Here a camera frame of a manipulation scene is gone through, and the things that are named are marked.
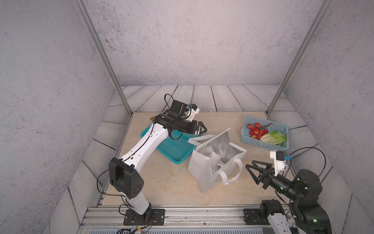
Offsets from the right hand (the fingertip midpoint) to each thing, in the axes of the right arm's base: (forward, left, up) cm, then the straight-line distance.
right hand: (251, 165), depth 61 cm
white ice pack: (+13, +11, -25) cm, 31 cm away
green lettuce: (+30, -29, -23) cm, 47 cm away
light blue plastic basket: (+42, -33, -26) cm, 60 cm away
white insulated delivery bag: (+5, +21, -14) cm, 26 cm away
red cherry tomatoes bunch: (+38, -20, -25) cm, 49 cm away
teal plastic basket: (+27, +37, -29) cm, 54 cm away
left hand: (+20, +19, -1) cm, 28 cm away
